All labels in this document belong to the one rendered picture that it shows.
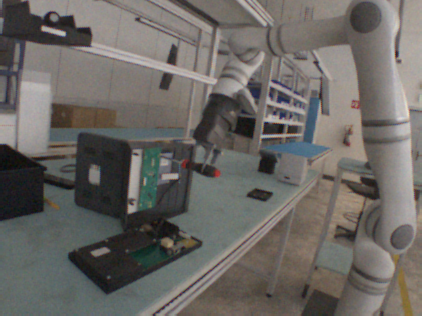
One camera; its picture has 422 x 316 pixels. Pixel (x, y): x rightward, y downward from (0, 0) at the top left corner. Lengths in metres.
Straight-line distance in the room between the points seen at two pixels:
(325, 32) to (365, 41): 0.12
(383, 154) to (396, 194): 0.08
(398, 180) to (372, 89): 0.18
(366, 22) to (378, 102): 0.14
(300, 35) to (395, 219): 0.42
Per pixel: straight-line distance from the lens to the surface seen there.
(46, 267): 0.57
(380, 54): 0.54
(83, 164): 0.76
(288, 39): 0.64
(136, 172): 0.65
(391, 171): 0.57
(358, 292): 0.69
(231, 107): 0.62
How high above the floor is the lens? 1.32
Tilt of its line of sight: 8 degrees down
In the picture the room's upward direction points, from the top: 9 degrees clockwise
